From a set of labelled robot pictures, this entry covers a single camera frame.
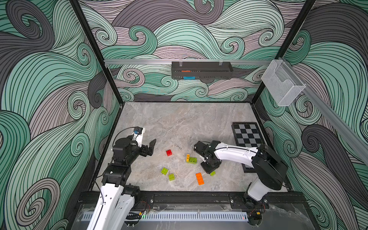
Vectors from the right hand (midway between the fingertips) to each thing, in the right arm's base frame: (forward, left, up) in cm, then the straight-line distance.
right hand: (211, 169), depth 84 cm
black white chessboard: (+22, -27, +4) cm, 35 cm away
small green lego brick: (-1, +28, +2) cm, 28 cm away
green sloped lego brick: (-3, 0, +1) cm, 4 cm away
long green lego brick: (+6, +11, 0) cm, 12 cm away
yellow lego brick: (+6, +14, +5) cm, 16 cm away
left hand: (+9, +36, +23) cm, 44 cm away
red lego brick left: (+10, +26, +1) cm, 28 cm away
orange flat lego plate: (-6, +7, +1) cm, 9 cm away
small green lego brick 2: (-5, +23, +2) cm, 24 cm away
